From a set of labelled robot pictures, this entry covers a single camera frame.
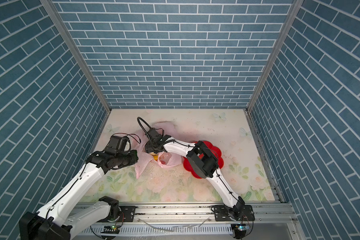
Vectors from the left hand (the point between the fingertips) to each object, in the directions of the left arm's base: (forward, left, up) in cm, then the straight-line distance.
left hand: (140, 157), depth 80 cm
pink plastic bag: (+4, -12, -11) cm, 17 cm away
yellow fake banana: (+1, -8, -3) cm, 8 cm away
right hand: (+13, -1, -10) cm, 17 cm away
